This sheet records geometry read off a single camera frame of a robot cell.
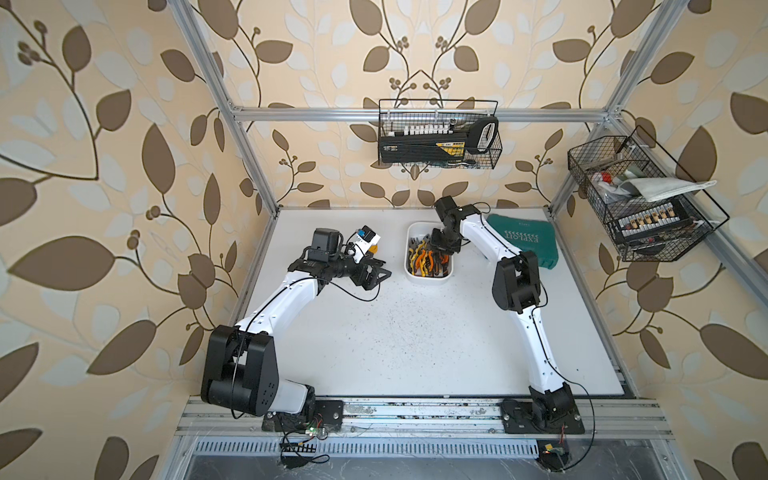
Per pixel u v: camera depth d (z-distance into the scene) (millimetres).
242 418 443
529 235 1050
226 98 887
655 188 637
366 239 725
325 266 642
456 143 807
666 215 656
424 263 989
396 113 911
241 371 423
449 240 912
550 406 640
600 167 848
